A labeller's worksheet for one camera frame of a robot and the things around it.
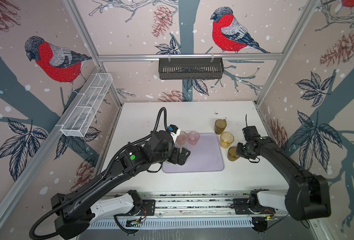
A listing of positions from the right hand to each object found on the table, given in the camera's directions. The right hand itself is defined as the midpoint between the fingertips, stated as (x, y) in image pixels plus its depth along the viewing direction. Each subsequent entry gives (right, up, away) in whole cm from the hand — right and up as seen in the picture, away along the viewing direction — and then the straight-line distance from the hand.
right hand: (238, 154), depth 86 cm
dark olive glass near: (-2, -2, +4) cm, 5 cm away
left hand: (-33, +7, -21) cm, 40 cm away
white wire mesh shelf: (-85, +19, -14) cm, 88 cm away
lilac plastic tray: (-17, -3, +5) cm, 18 cm away
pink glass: (-33, +8, +12) cm, 36 cm away
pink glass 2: (-25, +8, +12) cm, 29 cm away
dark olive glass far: (-7, +16, +13) cm, 21 cm away
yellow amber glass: (-4, +7, +10) cm, 13 cm away
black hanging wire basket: (-26, +56, +19) cm, 65 cm away
